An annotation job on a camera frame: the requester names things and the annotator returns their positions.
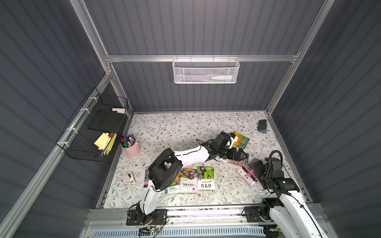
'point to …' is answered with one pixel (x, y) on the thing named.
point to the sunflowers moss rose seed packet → (188, 180)
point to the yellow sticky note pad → (101, 141)
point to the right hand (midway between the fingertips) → (255, 170)
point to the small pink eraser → (127, 178)
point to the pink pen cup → (133, 150)
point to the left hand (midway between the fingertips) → (242, 158)
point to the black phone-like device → (262, 126)
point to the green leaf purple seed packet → (205, 178)
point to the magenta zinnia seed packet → (247, 173)
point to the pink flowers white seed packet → (241, 162)
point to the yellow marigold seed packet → (242, 141)
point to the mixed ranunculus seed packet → (175, 186)
